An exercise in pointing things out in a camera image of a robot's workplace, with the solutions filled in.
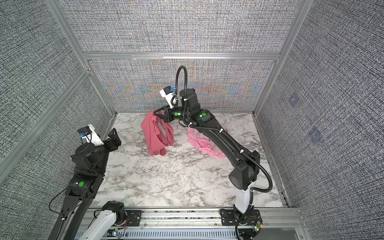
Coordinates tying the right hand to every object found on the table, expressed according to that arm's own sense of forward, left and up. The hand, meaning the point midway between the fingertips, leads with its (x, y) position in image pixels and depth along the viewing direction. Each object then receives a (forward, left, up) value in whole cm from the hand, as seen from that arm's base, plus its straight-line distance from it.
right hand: (154, 112), depth 68 cm
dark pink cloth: (-5, -1, -10) cm, 11 cm away
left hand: (-8, +20, -4) cm, 22 cm away
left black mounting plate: (-36, +12, -37) cm, 53 cm away
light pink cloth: (+6, -24, -35) cm, 43 cm away
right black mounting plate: (-36, -34, -38) cm, 62 cm away
